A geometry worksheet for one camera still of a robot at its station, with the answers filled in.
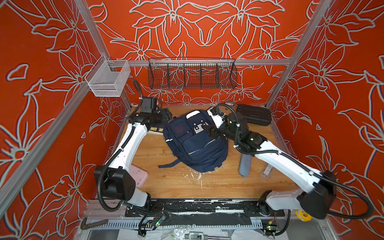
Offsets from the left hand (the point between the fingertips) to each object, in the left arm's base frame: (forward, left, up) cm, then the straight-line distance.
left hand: (167, 114), depth 80 cm
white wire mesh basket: (+24, +42, +6) cm, 48 cm away
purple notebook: (+5, +14, -23) cm, 28 cm away
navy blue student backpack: (-5, -12, -20) cm, 24 cm away
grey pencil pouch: (-17, -46, -23) cm, 54 cm away
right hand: (-7, -20, +4) cm, 22 cm away
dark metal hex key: (-51, +35, -25) cm, 66 cm away
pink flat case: (-26, +14, -24) cm, 38 cm away
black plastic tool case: (+20, -59, -20) cm, 66 cm away
